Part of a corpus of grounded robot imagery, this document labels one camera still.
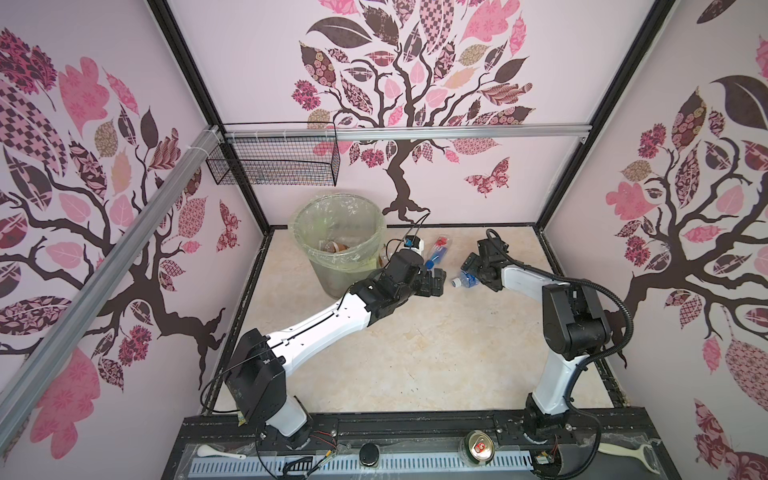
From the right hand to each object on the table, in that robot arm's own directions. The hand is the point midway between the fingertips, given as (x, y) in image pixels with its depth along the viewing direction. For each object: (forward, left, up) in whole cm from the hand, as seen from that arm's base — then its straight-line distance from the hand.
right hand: (477, 265), depth 101 cm
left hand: (-16, +19, +17) cm, 30 cm away
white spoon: (-52, +76, -4) cm, 93 cm away
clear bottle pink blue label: (+8, +12, -1) cm, 15 cm away
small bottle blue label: (-5, +5, -2) cm, 7 cm away
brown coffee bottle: (-3, +47, +15) cm, 50 cm away
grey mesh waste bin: (-12, +48, +8) cm, 50 cm away
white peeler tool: (-54, -30, -4) cm, 62 cm away
